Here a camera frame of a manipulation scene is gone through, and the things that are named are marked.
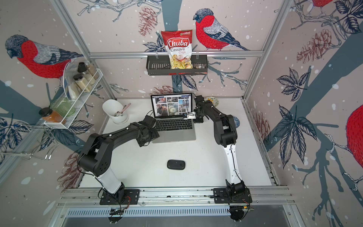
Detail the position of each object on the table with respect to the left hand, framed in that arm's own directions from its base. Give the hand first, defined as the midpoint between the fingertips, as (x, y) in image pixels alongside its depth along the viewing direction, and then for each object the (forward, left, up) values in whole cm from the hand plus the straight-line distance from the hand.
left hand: (155, 135), depth 94 cm
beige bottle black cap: (+13, +36, +33) cm, 51 cm away
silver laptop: (+19, -8, +4) cm, 21 cm away
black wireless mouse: (-19, -15, -1) cm, 24 cm away
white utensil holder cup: (+19, +32, +4) cm, 38 cm away
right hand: (+17, -28, -4) cm, 34 cm away
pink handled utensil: (+15, +26, +5) cm, 30 cm away
